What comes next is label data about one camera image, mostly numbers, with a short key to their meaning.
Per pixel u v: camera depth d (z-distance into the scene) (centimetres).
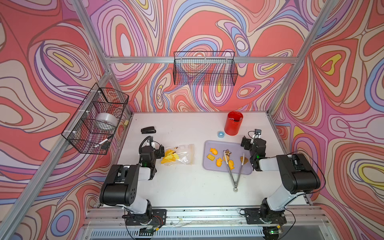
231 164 91
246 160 89
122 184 46
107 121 73
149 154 72
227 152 96
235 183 82
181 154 91
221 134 107
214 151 96
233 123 98
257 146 73
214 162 93
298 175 48
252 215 73
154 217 72
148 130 107
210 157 94
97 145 71
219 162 91
